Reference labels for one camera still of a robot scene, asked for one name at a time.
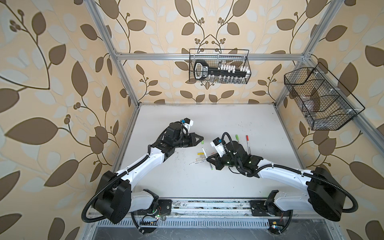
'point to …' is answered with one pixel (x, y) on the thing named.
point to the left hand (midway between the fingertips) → (204, 137)
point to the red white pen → (248, 147)
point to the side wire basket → (324, 104)
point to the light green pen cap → (211, 169)
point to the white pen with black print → (197, 162)
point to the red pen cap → (247, 137)
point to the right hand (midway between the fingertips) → (207, 160)
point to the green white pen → (237, 138)
